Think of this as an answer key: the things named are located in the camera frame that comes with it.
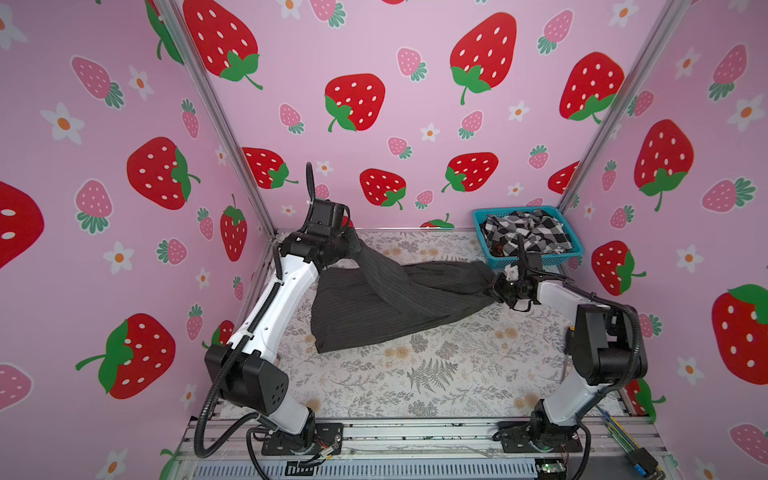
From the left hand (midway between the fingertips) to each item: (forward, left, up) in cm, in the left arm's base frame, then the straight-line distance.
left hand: (355, 238), depth 80 cm
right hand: (-1, -40, -22) cm, 46 cm away
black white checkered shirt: (+20, -64, -17) cm, 69 cm away
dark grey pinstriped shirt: (-2, +1, -26) cm, 26 cm away
